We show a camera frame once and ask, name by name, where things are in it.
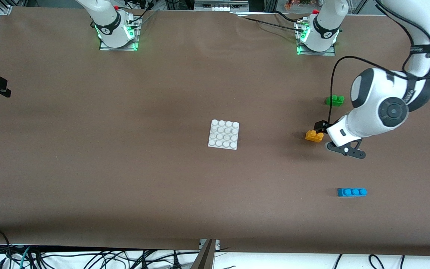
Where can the brown table cover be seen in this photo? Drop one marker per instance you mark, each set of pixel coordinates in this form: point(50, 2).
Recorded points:
point(125, 130)

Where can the aluminium corner frame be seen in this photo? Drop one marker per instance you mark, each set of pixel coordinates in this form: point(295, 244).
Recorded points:
point(6, 7)

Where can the aluminium frame profile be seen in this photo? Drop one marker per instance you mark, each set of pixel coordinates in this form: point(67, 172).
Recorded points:
point(205, 257)

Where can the green two-stud block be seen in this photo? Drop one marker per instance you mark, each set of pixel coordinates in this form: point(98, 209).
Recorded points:
point(334, 101)

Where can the yellow two-stud block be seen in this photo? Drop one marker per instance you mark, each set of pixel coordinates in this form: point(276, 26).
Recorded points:
point(313, 138)

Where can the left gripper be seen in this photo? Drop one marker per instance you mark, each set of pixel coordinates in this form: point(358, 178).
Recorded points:
point(320, 126)

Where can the white studded base plate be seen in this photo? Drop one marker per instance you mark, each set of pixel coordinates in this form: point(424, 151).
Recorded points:
point(222, 134)

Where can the white power strip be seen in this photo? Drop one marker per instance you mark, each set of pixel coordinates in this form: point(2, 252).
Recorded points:
point(218, 7)

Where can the blue three-stud block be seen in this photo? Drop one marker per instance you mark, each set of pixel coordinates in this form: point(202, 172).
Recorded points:
point(351, 192)

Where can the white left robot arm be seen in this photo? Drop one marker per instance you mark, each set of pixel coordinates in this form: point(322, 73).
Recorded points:
point(416, 22)

